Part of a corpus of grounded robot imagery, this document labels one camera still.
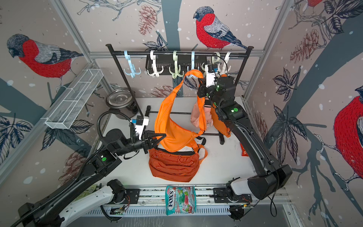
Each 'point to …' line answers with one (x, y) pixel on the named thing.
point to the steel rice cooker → (121, 100)
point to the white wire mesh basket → (66, 113)
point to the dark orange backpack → (175, 167)
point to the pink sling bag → (194, 118)
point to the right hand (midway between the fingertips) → (200, 76)
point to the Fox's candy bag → (180, 199)
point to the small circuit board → (117, 211)
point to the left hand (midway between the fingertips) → (166, 134)
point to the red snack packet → (244, 152)
